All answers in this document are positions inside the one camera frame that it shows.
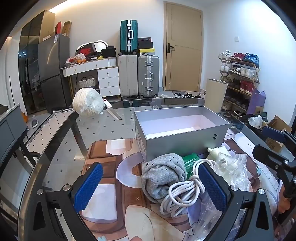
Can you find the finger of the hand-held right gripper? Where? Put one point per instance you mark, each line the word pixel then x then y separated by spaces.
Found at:
pixel 274 134
pixel 268 155

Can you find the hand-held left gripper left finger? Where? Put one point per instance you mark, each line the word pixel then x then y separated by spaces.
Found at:
pixel 89 186

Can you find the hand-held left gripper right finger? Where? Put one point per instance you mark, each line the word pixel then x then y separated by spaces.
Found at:
pixel 212 187

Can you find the clear plastic bag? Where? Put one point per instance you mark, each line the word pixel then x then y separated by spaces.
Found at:
pixel 240 171

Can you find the green spout pouch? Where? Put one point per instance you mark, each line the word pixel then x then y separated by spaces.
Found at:
pixel 189 162

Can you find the grey dotted knit cloth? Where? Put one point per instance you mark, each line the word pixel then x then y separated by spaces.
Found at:
pixel 159 176

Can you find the grey cardboard box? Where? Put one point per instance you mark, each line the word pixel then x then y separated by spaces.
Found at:
pixel 180 143

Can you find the open cardboard box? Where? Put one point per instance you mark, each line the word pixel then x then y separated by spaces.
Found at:
pixel 277 122

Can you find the white plastic bag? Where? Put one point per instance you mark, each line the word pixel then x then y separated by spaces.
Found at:
pixel 255 121

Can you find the purple bag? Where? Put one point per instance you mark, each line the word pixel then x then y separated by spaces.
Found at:
pixel 256 102

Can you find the printed cartoon table mat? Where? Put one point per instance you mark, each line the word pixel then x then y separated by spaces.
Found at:
pixel 129 199

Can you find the beige cylindrical bin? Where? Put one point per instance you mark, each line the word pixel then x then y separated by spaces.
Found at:
pixel 216 95

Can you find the metal shoe rack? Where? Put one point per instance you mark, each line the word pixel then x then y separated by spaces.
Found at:
pixel 242 64

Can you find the grey slipper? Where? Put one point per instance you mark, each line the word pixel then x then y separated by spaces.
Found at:
pixel 34 124

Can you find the wrapped napa cabbage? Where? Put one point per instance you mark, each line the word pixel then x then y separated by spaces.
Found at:
pixel 87 102

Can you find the orange object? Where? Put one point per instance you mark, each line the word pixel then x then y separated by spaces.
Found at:
pixel 24 117

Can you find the grey low cabinet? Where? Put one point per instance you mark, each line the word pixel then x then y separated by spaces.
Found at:
pixel 9 134

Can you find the dark shoes by door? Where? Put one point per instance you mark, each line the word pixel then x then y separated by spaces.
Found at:
pixel 185 95

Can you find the wicker basket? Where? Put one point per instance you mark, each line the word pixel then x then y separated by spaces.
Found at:
pixel 87 83

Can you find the white suitcase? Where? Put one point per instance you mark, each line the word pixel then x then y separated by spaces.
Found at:
pixel 128 76

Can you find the wooden door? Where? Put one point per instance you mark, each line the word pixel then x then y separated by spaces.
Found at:
pixel 182 58

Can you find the white desk with drawers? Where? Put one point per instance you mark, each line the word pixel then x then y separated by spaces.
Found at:
pixel 92 66

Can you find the grey refrigerator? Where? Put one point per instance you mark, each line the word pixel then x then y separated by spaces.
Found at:
pixel 53 69

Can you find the silver suitcase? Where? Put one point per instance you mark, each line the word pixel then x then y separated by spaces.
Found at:
pixel 148 76

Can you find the pile of fruit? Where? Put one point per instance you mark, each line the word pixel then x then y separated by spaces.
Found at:
pixel 75 60

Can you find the red and black bag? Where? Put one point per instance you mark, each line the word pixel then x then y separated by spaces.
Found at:
pixel 86 49

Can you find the yellow and black box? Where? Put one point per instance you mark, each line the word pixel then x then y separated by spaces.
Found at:
pixel 145 52

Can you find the teal suitcase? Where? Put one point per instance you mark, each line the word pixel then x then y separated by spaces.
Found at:
pixel 126 37

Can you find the black flat box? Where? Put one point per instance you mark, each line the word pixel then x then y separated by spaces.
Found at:
pixel 145 42

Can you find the brown cardboard box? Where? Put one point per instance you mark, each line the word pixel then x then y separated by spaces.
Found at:
pixel 67 29

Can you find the red box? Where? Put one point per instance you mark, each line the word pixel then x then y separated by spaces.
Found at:
pixel 58 27

